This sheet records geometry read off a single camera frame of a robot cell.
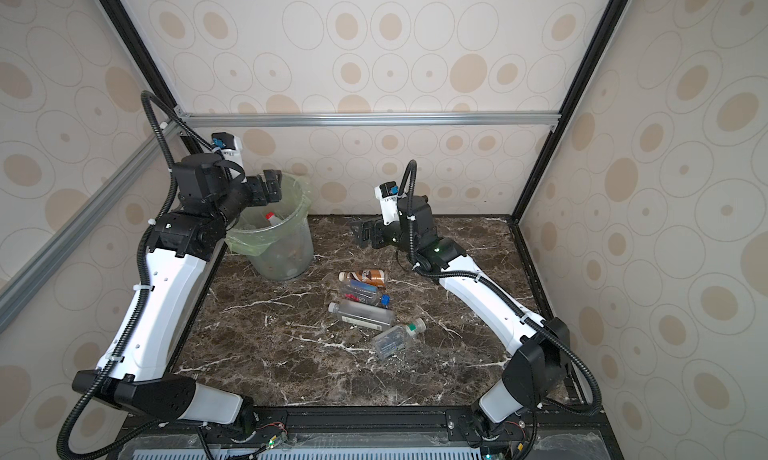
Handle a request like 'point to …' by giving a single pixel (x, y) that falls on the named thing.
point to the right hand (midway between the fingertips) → (366, 220)
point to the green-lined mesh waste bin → (277, 236)
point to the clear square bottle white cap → (363, 314)
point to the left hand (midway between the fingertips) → (265, 166)
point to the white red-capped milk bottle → (272, 218)
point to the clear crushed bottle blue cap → (366, 293)
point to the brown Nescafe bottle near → (373, 276)
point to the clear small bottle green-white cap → (394, 340)
